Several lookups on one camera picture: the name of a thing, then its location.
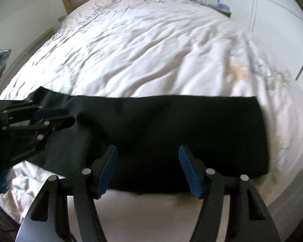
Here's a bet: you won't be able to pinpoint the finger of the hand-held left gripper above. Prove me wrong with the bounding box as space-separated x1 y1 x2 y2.
2 116 75 142
0 100 68 118

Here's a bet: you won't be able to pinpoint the bed with floral duvet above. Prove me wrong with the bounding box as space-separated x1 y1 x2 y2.
0 0 303 222

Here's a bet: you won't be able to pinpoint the blue packet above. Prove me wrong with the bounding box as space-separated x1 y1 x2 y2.
216 2 231 13

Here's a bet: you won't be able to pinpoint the black pants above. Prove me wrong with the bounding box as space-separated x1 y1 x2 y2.
0 86 269 194

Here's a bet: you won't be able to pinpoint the white low cabinet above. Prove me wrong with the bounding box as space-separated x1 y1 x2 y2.
5 26 55 81

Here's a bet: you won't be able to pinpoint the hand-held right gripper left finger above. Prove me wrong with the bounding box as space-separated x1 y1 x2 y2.
15 145 118 242

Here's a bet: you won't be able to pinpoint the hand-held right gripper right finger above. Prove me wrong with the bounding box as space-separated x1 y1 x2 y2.
178 145 281 242

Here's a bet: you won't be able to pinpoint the white wardrobe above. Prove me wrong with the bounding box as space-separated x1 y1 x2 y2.
217 0 303 81

